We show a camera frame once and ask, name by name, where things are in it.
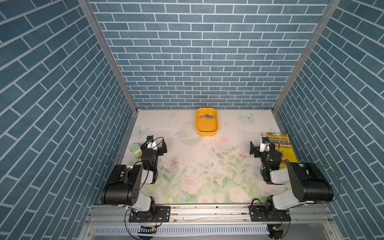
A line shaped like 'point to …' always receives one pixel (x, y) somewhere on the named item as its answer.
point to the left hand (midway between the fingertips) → (159, 139)
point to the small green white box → (136, 148)
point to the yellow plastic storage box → (206, 127)
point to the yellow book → (283, 145)
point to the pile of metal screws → (207, 115)
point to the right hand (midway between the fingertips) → (261, 141)
